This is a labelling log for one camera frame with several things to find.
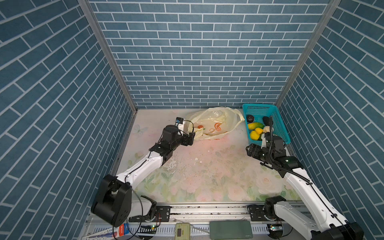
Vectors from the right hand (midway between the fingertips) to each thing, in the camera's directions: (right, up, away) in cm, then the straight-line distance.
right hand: (250, 147), depth 81 cm
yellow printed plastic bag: (-19, +13, +31) cm, 39 cm away
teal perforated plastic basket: (+19, +23, +34) cm, 45 cm away
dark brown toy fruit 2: (+22, +15, +29) cm, 39 cm away
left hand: (-34, +9, +4) cm, 35 cm away
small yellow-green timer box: (-36, -36, -13) cm, 52 cm away
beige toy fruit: (+19, +9, +21) cm, 30 cm away
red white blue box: (-69, -38, -13) cm, 80 cm away
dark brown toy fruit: (+10, +17, +29) cm, 34 cm away
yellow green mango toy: (+11, +12, +25) cm, 30 cm away
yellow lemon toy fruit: (+9, +5, +17) cm, 20 cm away
